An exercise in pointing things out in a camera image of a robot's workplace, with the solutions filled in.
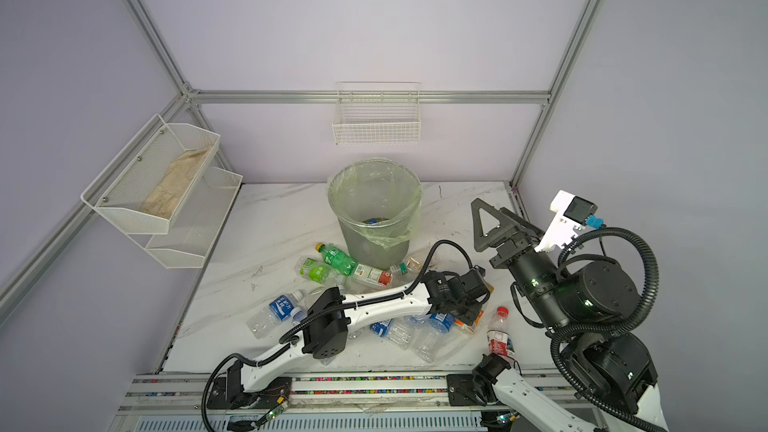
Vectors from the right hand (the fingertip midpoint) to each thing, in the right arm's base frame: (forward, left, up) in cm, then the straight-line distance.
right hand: (481, 204), depth 46 cm
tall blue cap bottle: (+15, +20, -23) cm, 34 cm away
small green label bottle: (+13, +39, -45) cm, 61 cm away
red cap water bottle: (-6, -13, -47) cm, 49 cm away
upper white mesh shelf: (+23, +79, -17) cm, 84 cm away
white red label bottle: (+11, +21, -45) cm, 51 cm away
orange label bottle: (-3, -5, -47) cm, 47 cm away
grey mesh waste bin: (+19, +23, -43) cm, 53 cm away
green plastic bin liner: (+36, +19, -37) cm, 55 cm away
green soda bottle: (+18, +33, -48) cm, 61 cm away
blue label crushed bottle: (-4, +14, -49) cm, 51 cm away
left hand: (+1, -6, -46) cm, 46 cm away
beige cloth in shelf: (+19, +74, -19) cm, 79 cm away
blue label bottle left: (-1, +49, -45) cm, 67 cm away
